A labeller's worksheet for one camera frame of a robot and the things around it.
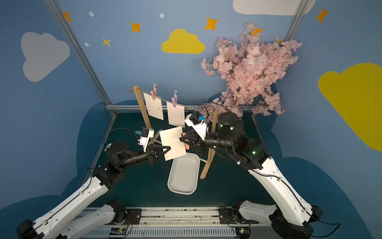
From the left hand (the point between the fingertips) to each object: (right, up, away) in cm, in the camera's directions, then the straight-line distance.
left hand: (170, 145), depth 63 cm
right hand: (+7, +6, -8) cm, 12 cm away
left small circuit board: (-28, -44, +10) cm, 53 cm away
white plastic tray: (+4, -20, +25) cm, 32 cm away
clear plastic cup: (-46, -5, +33) cm, 57 cm away
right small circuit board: (+35, -45, +10) cm, 58 cm away
